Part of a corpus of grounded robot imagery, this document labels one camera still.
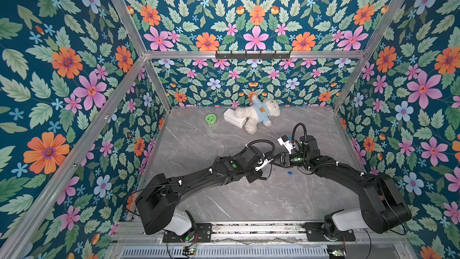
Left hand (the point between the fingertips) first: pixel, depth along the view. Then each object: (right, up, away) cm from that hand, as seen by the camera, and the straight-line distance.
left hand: (261, 166), depth 81 cm
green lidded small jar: (-28, +22, +27) cm, 45 cm away
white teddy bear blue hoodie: (+1, +28, +27) cm, 38 cm away
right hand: (+6, +4, +1) cm, 7 cm away
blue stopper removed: (+16, -6, +10) cm, 20 cm away
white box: (-16, +24, +28) cm, 40 cm away
